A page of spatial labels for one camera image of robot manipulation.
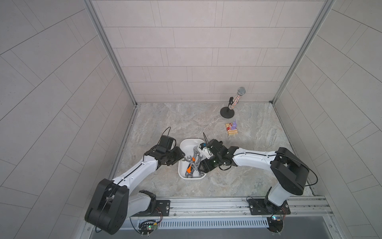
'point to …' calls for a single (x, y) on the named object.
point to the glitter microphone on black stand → (228, 112)
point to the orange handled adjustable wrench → (189, 170)
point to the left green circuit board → (146, 227)
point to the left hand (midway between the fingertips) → (186, 154)
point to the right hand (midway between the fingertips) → (201, 167)
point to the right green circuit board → (275, 224)
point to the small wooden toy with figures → (231, 128)
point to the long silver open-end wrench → (201, 174)
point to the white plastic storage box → (196, 172)
